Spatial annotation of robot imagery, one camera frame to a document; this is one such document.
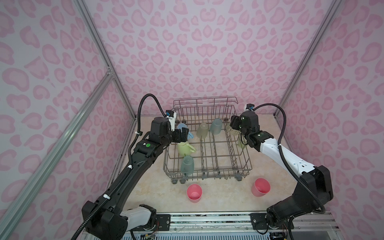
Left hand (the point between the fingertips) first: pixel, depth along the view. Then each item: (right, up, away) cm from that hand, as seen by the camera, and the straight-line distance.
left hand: (181, 126), depth 75 cm
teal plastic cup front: (+20, 0, +22) cm, 30 cm away
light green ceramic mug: (0, -13, +14) cm, 19 cm away
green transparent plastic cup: (+26, -2, +2) cm, 26 cm away
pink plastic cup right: (+44, -34, +8) cm, 56 cm away
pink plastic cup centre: (+6, -36, +7) cm, 37 cm away
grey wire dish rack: (+18, -14, +18) cm, 29 cm away
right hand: (+30, +6, +9) cm, 32 cm away
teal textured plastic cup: (+3, -21, +6) cm, 22 cm away
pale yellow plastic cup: (+11, -3, +25) cm, 28 cm away
